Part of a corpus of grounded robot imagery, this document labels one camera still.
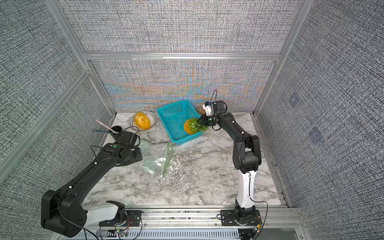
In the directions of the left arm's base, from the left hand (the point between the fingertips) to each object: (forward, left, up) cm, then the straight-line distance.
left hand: (141, 155), depth 83 cm
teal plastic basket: (+38, -15, -11) cm, 43 cm away
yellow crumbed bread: (+31, +6, -5) cm, 32 cm away
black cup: (+21, +19, -3) cm, 28 cm away
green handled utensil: (+17, +26, +1) cm, 32 cm away
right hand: (+24, -34, +5) cm, 42 cm away
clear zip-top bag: (+3, -6, -12) cm, 13 cm away
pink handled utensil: (+23, +26, -1) cm, 35 cm away
